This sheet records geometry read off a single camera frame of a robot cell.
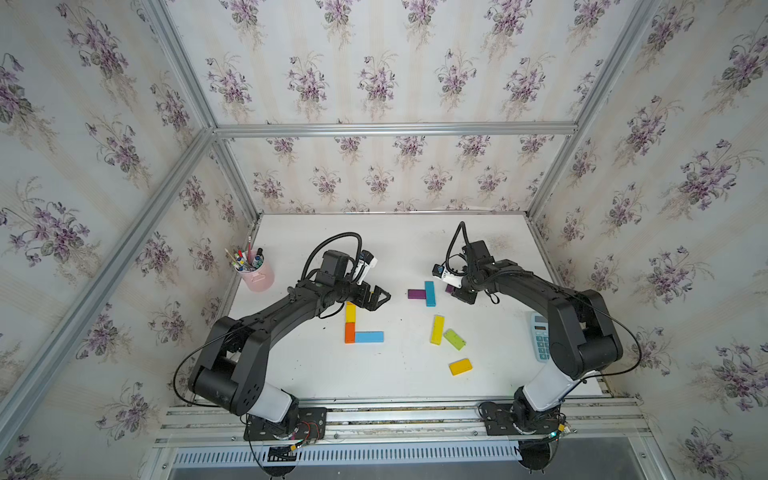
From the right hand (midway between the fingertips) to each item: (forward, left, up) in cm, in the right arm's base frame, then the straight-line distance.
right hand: (462, 285), depth 95 cm
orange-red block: (-15, +35, -3) cm, 39 cm away
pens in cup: (+4, +69, +7) cm, 70 cm away
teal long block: (-3, +10, -3) cm, 11 cm away
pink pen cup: (-1, +64, +4) cm, 64 cm away
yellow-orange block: (-24, +3, -4) cm, 25 cm away
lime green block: (-17, +4, -4) cm, 18 cm away
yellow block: (-9, +36, -4) cm, 37 cm away
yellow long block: (-14, +9, -4) cm, 17 cm away
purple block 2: (-5, +6, +7) cm, 10 cm away
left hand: (-7, +27, +6) cm, 28 cm away
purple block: (-1, +14, -5) cm, 15 cm away
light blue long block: (-17, +29, -3) cm, 34 cm away
